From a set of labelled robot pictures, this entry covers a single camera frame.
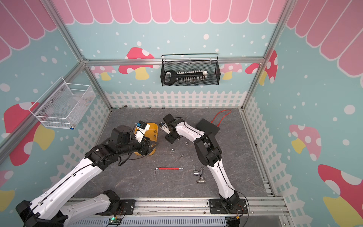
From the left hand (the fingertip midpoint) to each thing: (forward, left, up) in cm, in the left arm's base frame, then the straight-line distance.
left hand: (153, 143), depth 72 cm
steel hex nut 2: (+8, -8, -23) cm, 25 cm away
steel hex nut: (+13, -17, -22) cm, 31 cm away
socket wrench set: (+42, -7, +11) cm, 44 cm away
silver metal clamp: (-7, -24, -22) cm, 34 cm away
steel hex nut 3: (+4, -14, -23) cm, 27 cm away
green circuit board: (-31, +20, -26) cm, 45 cm away
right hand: (+19, -7, -21) cm, 29 cm away
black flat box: (+28, -35, -25) cm, 51 cm away
